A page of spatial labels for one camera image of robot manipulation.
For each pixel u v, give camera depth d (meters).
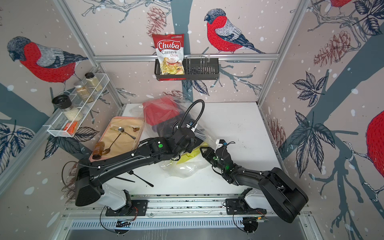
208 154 0.76
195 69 1.07
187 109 1.13
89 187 0.40
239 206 0.72
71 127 0.66
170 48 0.82
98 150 0.90
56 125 0.66
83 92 0.74
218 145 0.81
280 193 0.42
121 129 1.04
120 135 1.01
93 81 0.81
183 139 0.53
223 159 0.65
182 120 0.87
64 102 0.64
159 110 0.99
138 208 0.73
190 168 0.86
